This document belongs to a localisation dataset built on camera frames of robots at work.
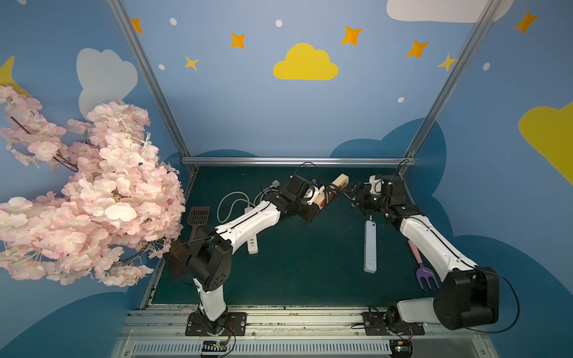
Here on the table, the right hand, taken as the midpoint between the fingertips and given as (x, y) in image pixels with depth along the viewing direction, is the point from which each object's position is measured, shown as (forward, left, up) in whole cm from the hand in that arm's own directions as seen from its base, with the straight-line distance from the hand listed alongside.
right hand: (350, 192), depth 84 cm
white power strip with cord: (-12, -11, -20) cm, 26 cm away
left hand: (-4, +12, -4) cm, 13 cm away
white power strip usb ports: (-15, +38, -19) cm, 45 cm away
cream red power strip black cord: (0, +7, +1) cm, 7 cm away
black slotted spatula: (-2, +66, -20) cm, 69 cm away
